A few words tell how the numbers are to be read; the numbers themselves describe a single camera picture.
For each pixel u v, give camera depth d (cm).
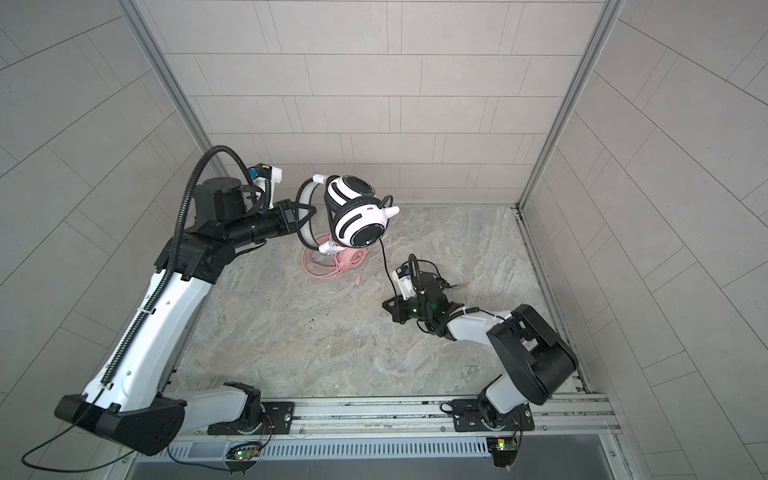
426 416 72
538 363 43
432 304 68
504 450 68
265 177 56
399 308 75
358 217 48
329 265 99
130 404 36
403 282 79
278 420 71
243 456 64
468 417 71
